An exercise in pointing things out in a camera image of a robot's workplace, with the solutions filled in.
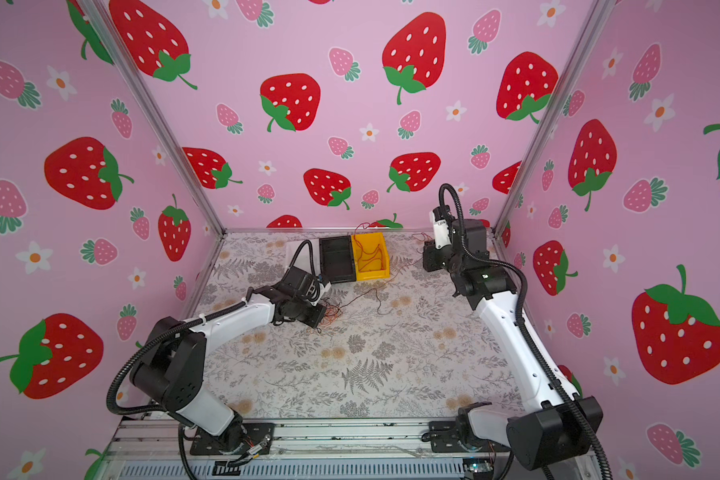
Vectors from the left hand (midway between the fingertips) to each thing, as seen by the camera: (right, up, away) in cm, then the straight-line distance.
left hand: (323, 313), depth 91 cm
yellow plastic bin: (+15, +12, +15) cm, 25 cm away
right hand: (+29, +22, -16) cm, 40 cm away
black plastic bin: (+2, +16, +22) cm, 28 cm away
